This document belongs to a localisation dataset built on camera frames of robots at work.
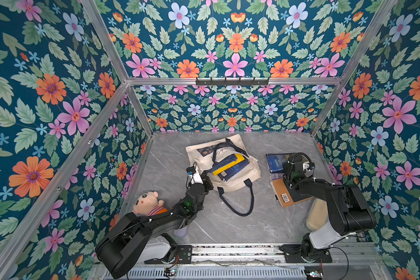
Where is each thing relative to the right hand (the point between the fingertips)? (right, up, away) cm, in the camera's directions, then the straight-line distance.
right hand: (290, 160), depth 95 cm
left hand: (-45, -4, -12) cm, 47 cm away
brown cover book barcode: (-7, -17, -7) cm, 20 cm away
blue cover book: (-7, -2, +3) cm, 8 cm away
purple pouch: (-57, -32, -18) cm, 67 cm away
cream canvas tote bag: (-48, +3, -9) cm, 49 cm away
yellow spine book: (-35, -4, +3) cm, 35 cm away
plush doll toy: (-73, -20, -15) cm, 77 cm away
